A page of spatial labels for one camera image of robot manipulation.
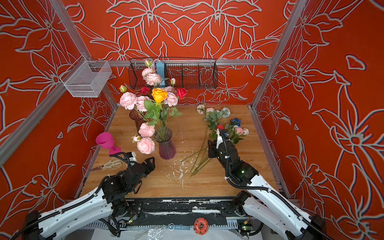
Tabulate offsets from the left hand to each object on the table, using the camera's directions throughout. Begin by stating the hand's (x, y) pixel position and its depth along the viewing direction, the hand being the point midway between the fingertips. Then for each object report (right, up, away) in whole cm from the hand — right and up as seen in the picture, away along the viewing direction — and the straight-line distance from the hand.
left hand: (151, 161), depth 80 cm
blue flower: (+54, +21, +24) cm, 62 cm away
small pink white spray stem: (+37, +26, +30) cm, 54 cm away
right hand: (+30, +12, -6) cm, 33 cm away
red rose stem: (+42, +18, +22) cm, 51 cm away
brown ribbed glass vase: (-3, +24, -8) cm, 25 cm away
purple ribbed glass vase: (+8, +6, +3) cm, 11 cm away
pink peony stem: (+2, +18, -14) cm, 22 cm away
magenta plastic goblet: (-26, +11, +3) cm, 29 cm away
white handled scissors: (-24, -4, +8) cm, 26 cm away
